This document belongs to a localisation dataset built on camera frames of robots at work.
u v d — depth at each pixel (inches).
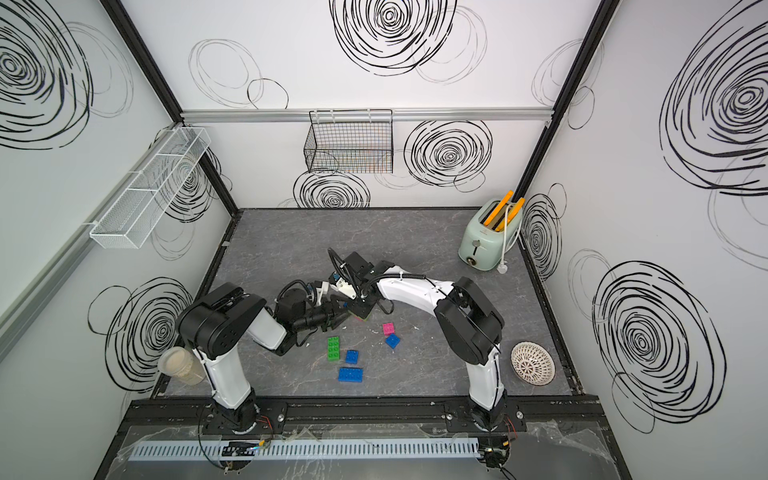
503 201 37.3
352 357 32.4
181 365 28.3
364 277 26.3
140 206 29.5
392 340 33.7
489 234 36.2
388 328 34.2
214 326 19.5
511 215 36.1
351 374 31.0
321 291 34.6
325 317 31.8
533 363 31.8
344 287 31.8
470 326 19.2
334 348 33.1
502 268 38.1
